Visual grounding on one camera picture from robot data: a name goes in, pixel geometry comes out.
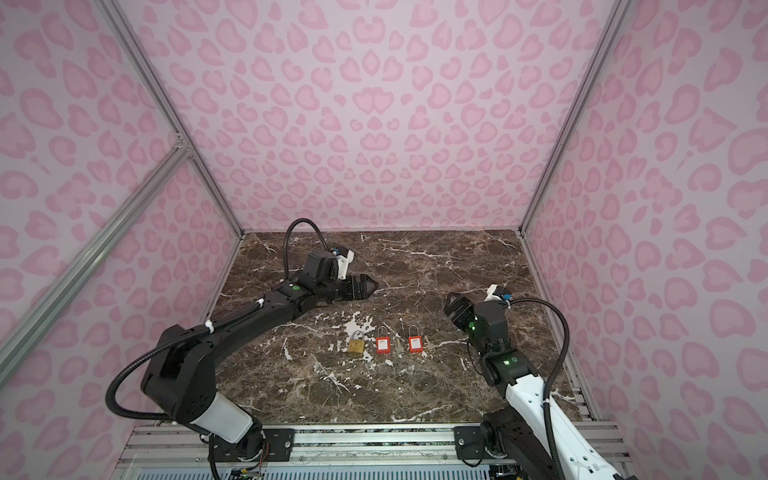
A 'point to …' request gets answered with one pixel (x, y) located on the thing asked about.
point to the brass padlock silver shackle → (356, 345)
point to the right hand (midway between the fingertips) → (457, 300)
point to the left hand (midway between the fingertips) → (370, 282)
